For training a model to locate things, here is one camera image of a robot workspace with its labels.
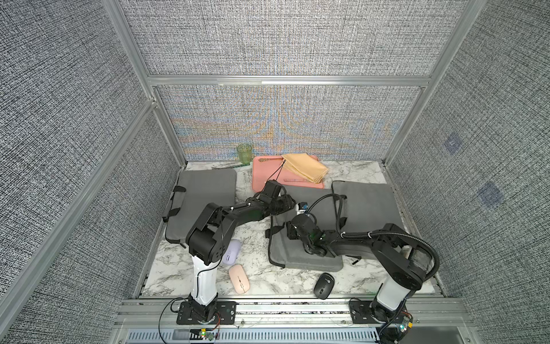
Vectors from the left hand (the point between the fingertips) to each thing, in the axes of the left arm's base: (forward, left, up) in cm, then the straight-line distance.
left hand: (297, 202), depth 95 cm
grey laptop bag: (-22, +5, -3) cm, 22 cm away
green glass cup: (+38, +25, -3) cm, 45 cm away
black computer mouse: (-33, -7, -5) cm, 34 cm away
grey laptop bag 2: (+14, +50, -6) cm, 52 cm away
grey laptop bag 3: (-1, -32, -4) cm, 32 cm away
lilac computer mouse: (-19, +28, -4) cm, 34 cm away
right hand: (-7, +4, -1) cm, 9 cm away
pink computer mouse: (-30, +24, -5) cm, 38 cm away
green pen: (+30, +27, -7) cm, 41 cm away
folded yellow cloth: (+28, -8, -7) cm, 30 cm away
